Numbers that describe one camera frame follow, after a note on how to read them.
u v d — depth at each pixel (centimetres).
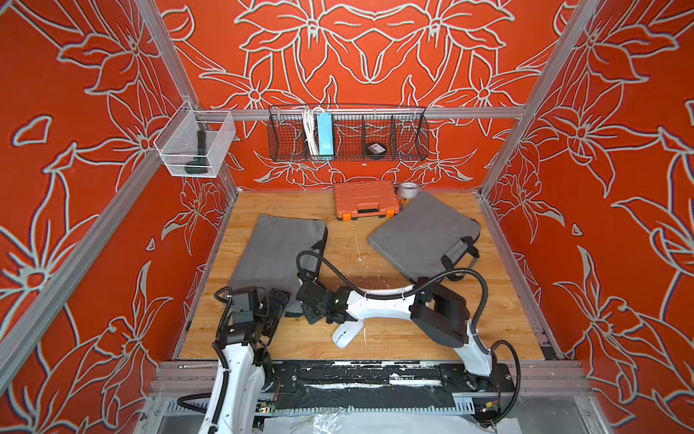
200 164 81
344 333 79
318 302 66
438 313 51
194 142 89
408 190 116
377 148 96
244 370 51
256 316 66
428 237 100
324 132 90
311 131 90
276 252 97
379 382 73
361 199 110
